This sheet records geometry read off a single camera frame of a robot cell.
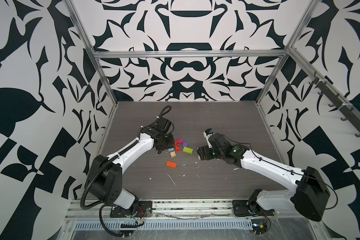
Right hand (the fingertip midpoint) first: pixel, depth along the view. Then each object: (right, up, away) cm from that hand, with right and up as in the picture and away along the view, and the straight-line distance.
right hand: (203, 149), depth 82 cm
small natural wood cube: (-17, -5, +10) cm, 20 cm away
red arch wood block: (-14, -2, +11) cm, 18 cm away
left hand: (-16, +3, +3) cm, 17 cm away
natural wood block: (-3, -3, -6) cm, 7 cm away
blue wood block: (-17, +1, -5) cm, 18 cm away
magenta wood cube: (-12, +2, +15) cm, 20 cm away
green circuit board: (+25, -34, -11) cm, 43 cm away
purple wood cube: (-10, 0, +14) cm, 17 cm away
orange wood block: (-18, -10, +7) cm, 22 cm away
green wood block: (-8, -3, +12) cm, 15 cm away
